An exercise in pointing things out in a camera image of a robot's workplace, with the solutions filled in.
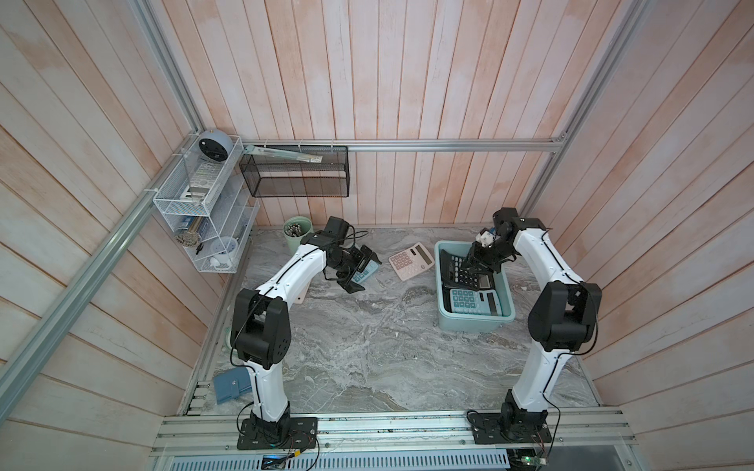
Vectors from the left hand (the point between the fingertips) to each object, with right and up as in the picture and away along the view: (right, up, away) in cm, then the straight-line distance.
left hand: (375, 274), depth 86 cm
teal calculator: (-2, 0, +21) cm, 21 cm away
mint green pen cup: (-24, +16, +15) cm, 32 cm away
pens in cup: (-27, +14, +9) cm, 32 cm away
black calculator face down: (+26, 0, +7) cm, 27 cm away
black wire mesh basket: (-40, +35, +19) cm, 56 cm away
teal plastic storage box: (+27, -14, 0) cm, 31 cm away
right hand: (+29, +3, +6) cm, 29 cm away
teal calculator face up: (+31, -9, +2) cm, 32 cm away
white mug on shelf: (-44, +7, -3) cm, 45 cm away
